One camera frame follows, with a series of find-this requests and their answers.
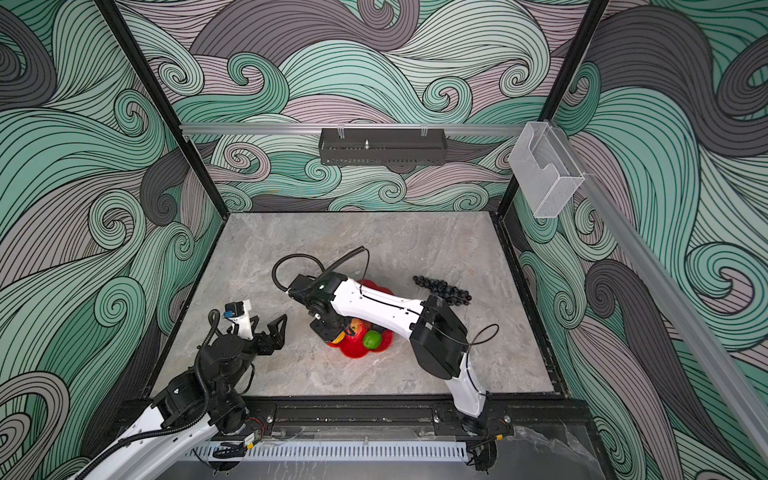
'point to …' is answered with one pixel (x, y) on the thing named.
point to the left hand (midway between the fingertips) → (274, 316)
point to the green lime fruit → (372, 339)
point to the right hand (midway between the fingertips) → (334, 331)
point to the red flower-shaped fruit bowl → (356, 348)
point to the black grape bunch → (454, 295)
